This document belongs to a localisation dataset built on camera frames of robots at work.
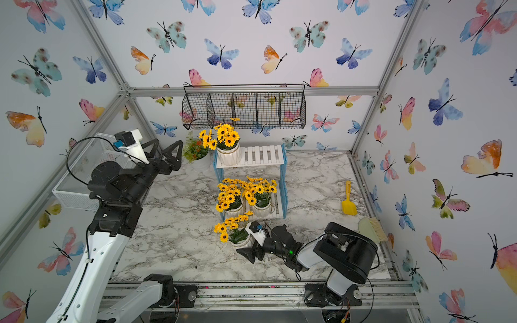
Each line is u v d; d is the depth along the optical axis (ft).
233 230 2.53
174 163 1.82
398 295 2.47
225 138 2.23
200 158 3.37
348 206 3.21
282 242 2.12
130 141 1.60
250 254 2.37
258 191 2.70
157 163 1.72
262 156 2.71
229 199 2.59
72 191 1.91
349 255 1.51
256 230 2.33
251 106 3.21
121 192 1.51
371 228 2.95
